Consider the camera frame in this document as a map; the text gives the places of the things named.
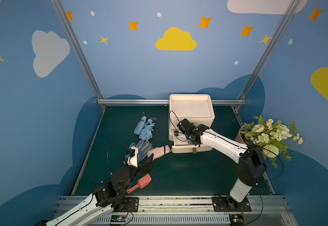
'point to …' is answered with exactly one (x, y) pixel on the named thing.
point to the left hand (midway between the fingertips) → (145, 151)
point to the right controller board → (236, 220)
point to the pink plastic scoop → (141, 182)
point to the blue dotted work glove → (143, 146)
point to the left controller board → (118, 218)
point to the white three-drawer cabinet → (198, 109)
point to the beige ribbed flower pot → (238, 138)
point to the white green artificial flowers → (271, 135)
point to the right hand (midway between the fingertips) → (198, 129)
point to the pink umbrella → (159, 152)
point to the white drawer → (179, 147)
